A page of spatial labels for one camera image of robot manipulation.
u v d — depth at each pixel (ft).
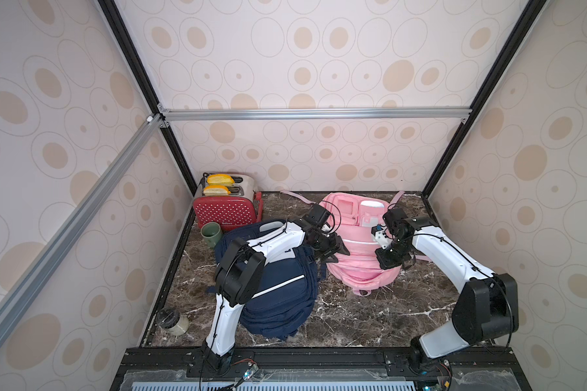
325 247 2.61
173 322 2.39
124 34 2.34
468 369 2.40
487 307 1.42
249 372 2.34
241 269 1.83
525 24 2.29
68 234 1.78
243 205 3.10
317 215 2.44
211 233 3.21
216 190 3.04
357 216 3.38
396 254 2.35
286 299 2.77
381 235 2.61
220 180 3.18
